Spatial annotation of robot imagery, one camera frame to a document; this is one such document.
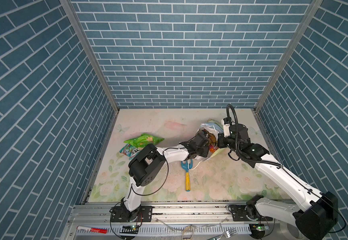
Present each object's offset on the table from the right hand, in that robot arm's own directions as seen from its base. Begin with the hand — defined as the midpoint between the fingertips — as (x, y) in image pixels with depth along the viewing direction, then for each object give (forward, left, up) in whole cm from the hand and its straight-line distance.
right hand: (217, 132), depth 79 cm
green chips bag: (-1, +43, -11) cm, 44 cm away
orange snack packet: (-2, +1, -14) cm, 14 cm away
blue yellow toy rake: (-12, +15, -20) cm, 28 cm away
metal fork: (-42, -5, -22) cm, 48 cm away
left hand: (-1, +4, -17) cm, 18 cm away
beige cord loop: (-43, +11, -22) cm, 50 cm away
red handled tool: (-46, +54, -20) cm, 74 cm away
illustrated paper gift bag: (+5, 0, -2) cm, 6 cm away
